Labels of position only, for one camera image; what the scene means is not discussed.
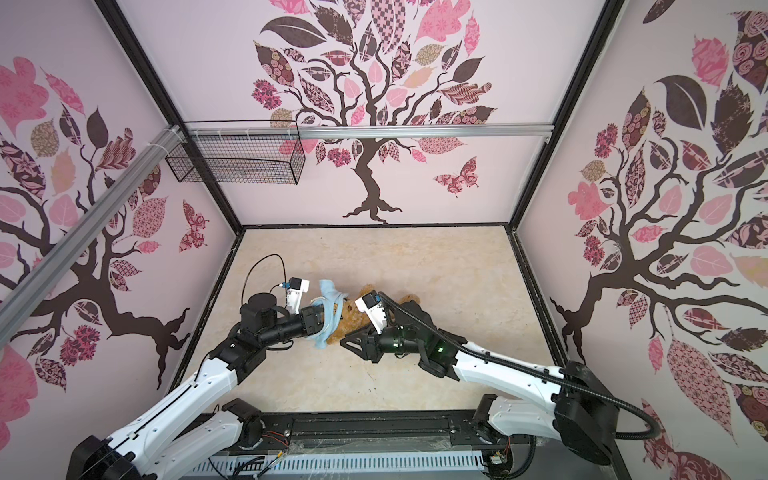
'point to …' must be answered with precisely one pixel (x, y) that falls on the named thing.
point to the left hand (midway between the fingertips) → (338, 318)
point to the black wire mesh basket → (243, 151)
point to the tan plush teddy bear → (351, 316)
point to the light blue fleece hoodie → (332, 302)
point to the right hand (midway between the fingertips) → (345, 337)
